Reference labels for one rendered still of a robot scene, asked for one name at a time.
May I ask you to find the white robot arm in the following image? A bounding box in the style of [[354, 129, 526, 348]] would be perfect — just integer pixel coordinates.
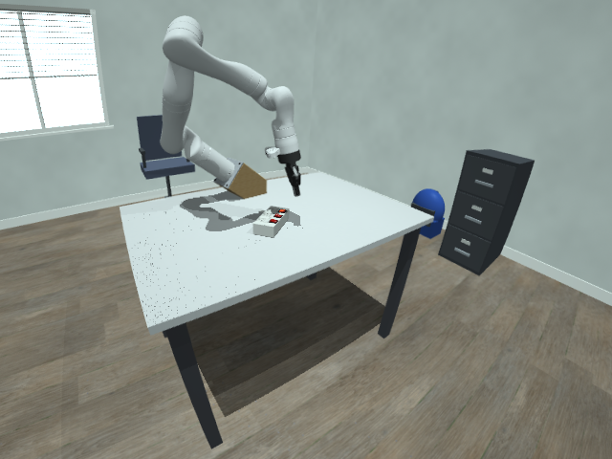
[[160, 16, 299, 182]]

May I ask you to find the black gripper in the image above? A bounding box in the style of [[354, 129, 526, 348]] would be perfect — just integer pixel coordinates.
[[277, 150, 301, 197]]

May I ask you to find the white power strip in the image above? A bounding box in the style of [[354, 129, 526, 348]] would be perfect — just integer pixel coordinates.
[[252, 206, 290, 238]]

